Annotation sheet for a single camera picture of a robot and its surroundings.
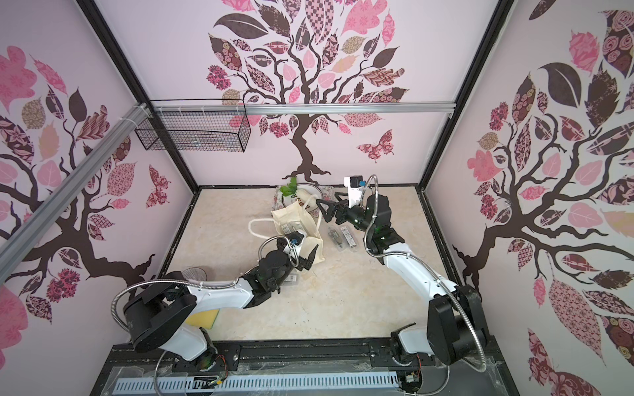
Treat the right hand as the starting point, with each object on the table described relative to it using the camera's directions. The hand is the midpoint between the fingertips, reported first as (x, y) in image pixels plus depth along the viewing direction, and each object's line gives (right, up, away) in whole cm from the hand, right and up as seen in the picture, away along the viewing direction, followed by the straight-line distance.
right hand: (329, 195), depth 75 cm
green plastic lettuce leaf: (-17, +6, +42) cm, 46 cm away
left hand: (-8, -16, +9) cm, 20 cm away
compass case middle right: (+8, -16, +25) cm, 31 cm away
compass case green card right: (+3, -15, +25) cm, 30 cm away
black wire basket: (-65, +34, +46) cm, 87 cm away
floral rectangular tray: (0, +1, +6) cm, 6 cm away
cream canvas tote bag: (-7, -7, +17) cm, 20 cm away
